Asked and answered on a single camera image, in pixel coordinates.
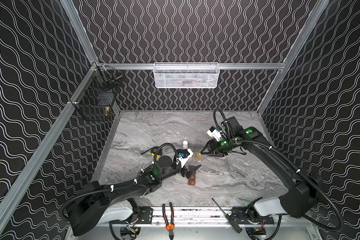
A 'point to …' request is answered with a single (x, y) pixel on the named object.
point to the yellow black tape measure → (159, 152)
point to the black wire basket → (96, 100)
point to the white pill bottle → (185, 145)
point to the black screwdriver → (231, 220)
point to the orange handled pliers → (171, 227)
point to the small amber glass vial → (198, 157)
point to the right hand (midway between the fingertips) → (204, 153)
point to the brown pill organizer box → (192, 180)
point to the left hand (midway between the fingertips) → (199, 159)
